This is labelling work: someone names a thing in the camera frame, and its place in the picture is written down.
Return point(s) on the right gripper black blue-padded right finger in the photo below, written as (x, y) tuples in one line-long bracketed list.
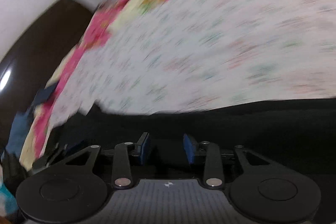
[(191, 147)]

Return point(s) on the dark brown headboard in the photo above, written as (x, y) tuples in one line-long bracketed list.
[(34, 57)]

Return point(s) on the pink strawberry cartoon quilt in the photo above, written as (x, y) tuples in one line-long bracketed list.
[(106, 20)]

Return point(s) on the dark blue cloth item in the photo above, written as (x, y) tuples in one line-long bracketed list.
[(44, 94)]

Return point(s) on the black pants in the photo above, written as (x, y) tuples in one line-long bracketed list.
[(299, 134)]

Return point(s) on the blue garment at bedside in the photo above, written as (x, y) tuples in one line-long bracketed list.
[(19, 129)]

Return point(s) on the white floral bed sheet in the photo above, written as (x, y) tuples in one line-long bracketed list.
[(187, 55)]

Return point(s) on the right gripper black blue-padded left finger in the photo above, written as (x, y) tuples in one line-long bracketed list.
[(140, 146)]

